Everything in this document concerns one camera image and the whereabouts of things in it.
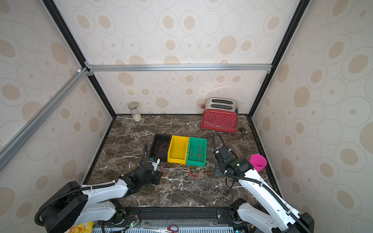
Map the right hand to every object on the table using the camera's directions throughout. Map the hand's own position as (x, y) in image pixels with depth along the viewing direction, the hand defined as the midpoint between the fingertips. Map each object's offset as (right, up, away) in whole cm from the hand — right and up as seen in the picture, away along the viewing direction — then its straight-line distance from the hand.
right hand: (225, 169), depth 78 cm
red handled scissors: (-29, -27, -8) cm, 41 cm away
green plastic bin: (-17, +11, +21) cm, 30 cm away
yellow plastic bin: (-27, +8, +17) cm, 32 cm away
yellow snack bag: (-69, -25, -9) cm, 74 cm away
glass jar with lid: (-60, +36, +29) cm, 76 cm away
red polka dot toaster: (+2, +31, +20) cm, 37 cm away
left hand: (-33, -5, +9) cm, 35 cm away
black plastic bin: (-40, +7, +22) cm, 46 cm away
